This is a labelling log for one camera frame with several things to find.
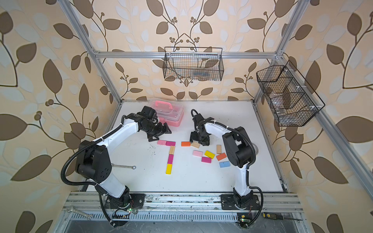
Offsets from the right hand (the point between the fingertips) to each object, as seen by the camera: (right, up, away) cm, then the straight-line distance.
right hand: (196, 143), depth 96 cm
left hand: (-20, +8, -10) cm, 23 cm away
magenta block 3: (+6, -9, -7) cm, 13 cm away
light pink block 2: (+1, -6, -4) cm, 7 cm away
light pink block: (-23, 0, 0) cm, 23 cm away
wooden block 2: (-1, 0, -2) cm, 2 cm away
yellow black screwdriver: (+38, -30, -27) cm, 56 cm away
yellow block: (-17, -14, -10) cm, 24 cm away
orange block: (-7, -1, +1) cm, 7 cm away
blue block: (+17, -11, -9) cm, 22 cm away
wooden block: (-16, -4, -3) cm, 17 cm away
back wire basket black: (+1, +54, +2) cm, 54 cm away
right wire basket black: (+48, +26, -22) cm, 59 cm away
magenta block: (-17, -1, 0) cm, 18 cm away
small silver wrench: (-39, -13, -9) cm, 42 cm away
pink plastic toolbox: (-18, +21, +4) cm, 28 cm away
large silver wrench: (-64, -29, -23) cm, 74 cm away
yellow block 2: (+8, -6, -5) cm, 11 cm away
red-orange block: (+15, -8, -5) cm, 18 cm away
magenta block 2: (-16, -9, -7) cm, 20 cm away
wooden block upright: (+15, -4, -2) cm, 15 cm away
